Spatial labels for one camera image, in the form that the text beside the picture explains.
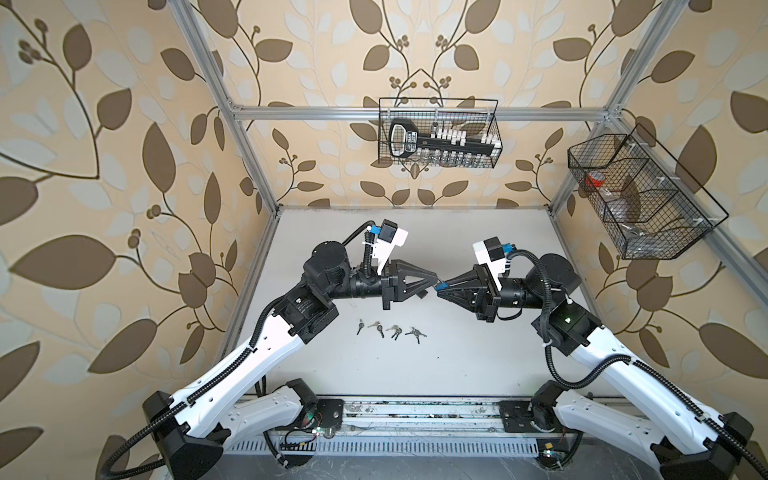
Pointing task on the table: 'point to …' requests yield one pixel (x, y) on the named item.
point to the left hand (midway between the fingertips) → (436, 283)
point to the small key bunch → (361, 325)
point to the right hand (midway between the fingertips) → (441, 294)
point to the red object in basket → (595, 178)
